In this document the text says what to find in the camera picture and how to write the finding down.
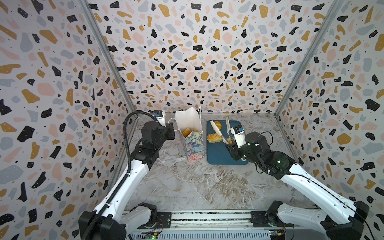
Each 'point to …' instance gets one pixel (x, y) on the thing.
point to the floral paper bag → (189, 122)
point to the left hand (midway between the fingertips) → (172, 120)
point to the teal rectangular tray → (217, 154)
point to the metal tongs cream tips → (233, 140)
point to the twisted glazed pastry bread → (214, 138)
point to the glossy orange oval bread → (186, 132)
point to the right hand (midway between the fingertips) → (227, 141)
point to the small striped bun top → (218, 124)
